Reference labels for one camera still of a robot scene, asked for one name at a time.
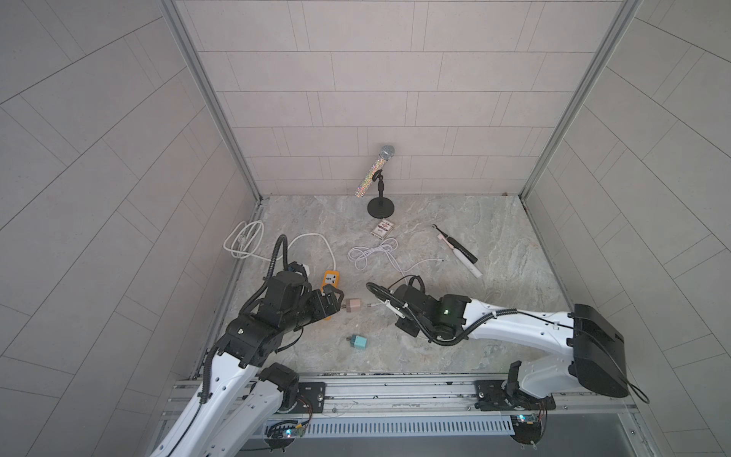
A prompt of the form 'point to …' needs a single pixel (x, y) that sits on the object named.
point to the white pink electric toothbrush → (466, 261)
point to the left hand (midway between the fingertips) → (339, 298)
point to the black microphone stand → (380, 208)
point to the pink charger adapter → (353, 305)
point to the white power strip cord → (244, 238)
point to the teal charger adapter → (358, 342)
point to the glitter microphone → (386, 152)
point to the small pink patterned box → (383, 228)
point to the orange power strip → (330, 277)
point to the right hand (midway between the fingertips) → (399, 311)
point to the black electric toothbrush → (462, 249)
